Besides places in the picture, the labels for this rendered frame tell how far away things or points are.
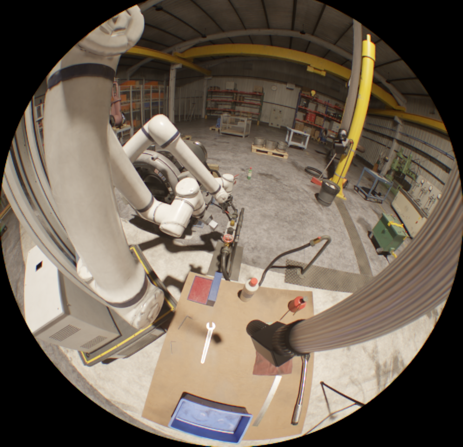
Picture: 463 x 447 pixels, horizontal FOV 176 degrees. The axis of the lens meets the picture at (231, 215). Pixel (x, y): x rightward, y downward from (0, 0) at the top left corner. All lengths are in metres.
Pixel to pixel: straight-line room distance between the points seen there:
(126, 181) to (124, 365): 1.38
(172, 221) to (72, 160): 0.39
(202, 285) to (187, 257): 0.72
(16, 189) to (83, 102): 0.40
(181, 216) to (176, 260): 1.07
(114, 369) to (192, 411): 0.85
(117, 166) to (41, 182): 0.48
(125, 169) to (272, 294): 0.92
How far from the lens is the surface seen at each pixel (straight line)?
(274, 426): 1.04
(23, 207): 0.59
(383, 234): 2.97
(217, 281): 0.78
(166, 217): 0.54
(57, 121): 0.24
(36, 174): 0.83
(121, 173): 0.46
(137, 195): 0.52
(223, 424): 0.96
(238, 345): 0.84
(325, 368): 1.66
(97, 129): 0.24
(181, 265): 1.53
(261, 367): 0.87
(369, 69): 4.22
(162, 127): 0.74
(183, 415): 0.95
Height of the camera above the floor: 1.30
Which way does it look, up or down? 40 degrees down
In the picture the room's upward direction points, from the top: 8 degrees clockwise
